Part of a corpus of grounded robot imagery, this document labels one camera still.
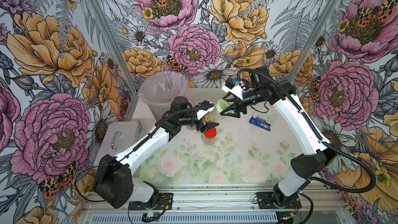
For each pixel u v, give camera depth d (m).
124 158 0.44
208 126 0.66
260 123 1.00
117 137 0.77
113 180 0.41
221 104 0.68
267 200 0.74
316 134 0.44
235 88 0.58
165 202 0.73
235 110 0.60
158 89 0.91
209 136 0.86
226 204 0.75
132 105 1.17
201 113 0.65
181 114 0.51
